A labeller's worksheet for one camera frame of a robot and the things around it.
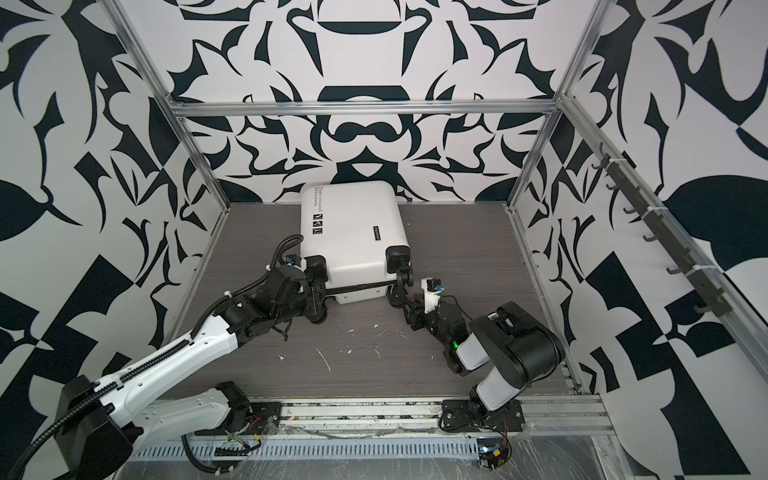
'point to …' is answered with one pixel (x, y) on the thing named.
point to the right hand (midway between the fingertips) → (410, 296)
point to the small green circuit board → (492, 452)
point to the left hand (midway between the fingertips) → (322, 289)
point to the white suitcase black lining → (359, 229)
